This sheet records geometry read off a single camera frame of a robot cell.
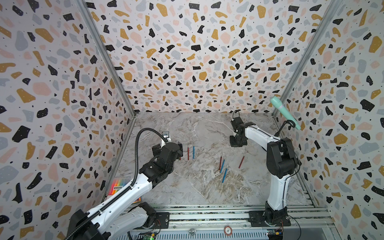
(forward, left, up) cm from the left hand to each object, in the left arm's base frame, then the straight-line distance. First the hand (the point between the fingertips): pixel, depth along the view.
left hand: (174, 143), depth 78 cm
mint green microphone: (+17, -55, +13) cm, 59 cm away
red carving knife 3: (-2, -39, -22) cm, 45 cm away
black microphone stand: (+12, -62, -9) cm, 64 cm away
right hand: (+11, -38, -18) cm, 44 cm away
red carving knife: (+6, -6, -21) cm, 23 cm away
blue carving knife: (+8, -10, -22) cm, 25 cm away
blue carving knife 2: (-9, -28, -22) cm, 37 cm away
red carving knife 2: (-1, -27, -22) cm, 34 cm away
